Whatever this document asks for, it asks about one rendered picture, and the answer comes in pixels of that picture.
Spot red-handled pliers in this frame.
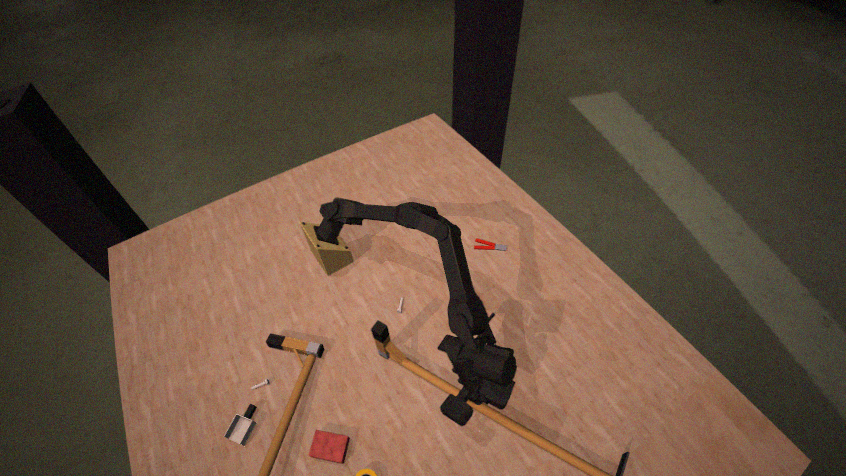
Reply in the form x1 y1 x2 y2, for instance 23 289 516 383
474 238 506 251

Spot red flat block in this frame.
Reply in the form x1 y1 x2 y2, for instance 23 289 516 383
309 430 350 464

